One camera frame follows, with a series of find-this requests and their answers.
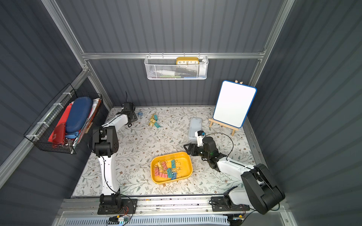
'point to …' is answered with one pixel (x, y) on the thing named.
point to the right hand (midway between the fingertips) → (191, 144)
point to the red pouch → (58, 135)
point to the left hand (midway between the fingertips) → (132, 117)
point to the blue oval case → (79, 115)
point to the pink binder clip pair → (160, 169)
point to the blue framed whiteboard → (234, 103)
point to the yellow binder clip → (152, 122)
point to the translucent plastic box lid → (195, 125)
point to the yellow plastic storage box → (170, 167)
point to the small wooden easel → (233, 128)
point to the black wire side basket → (58, 112)
